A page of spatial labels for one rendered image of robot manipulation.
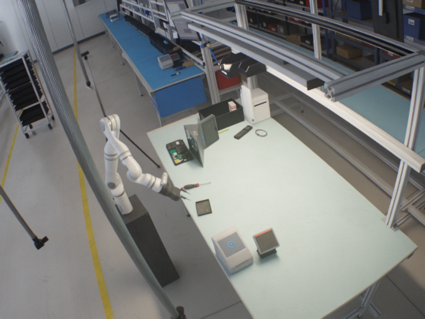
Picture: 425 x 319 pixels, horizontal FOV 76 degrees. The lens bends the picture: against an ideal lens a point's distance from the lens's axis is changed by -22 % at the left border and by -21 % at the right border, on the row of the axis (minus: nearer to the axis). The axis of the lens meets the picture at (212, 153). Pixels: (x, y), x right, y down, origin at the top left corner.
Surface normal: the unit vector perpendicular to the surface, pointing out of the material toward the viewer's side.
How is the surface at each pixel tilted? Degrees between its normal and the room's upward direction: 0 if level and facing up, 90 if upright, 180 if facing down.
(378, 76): 90
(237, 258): 41
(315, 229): 0
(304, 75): 0
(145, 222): 90
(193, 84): 90
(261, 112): 90
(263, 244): 32
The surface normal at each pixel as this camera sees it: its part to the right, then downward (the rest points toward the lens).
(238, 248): 0.07, -0.46
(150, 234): 0.54, 0.42
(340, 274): -0.18, -0.79
